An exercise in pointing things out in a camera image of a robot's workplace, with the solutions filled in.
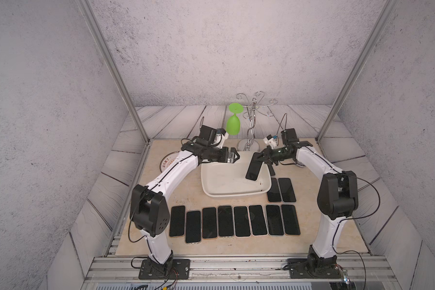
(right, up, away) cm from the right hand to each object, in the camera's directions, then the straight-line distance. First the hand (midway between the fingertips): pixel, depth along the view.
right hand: (256, 158), depth 89 cm
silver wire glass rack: (+2, +29, +7) cm, 29 cm away
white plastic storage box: (-13, -12, +15) cm, 23 cm away
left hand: (-11, +1, -6) cm, 13 cm away
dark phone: (+10, -19, +6) cm, 22 cm away
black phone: (0, -29, -4) cm, 29 cm away
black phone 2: (+15, -29, -2) cm, 33 cm away
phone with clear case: (-22, -30, -4) cm, 38 cm away
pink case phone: (-1, -5, 0) cm, 5 cm away
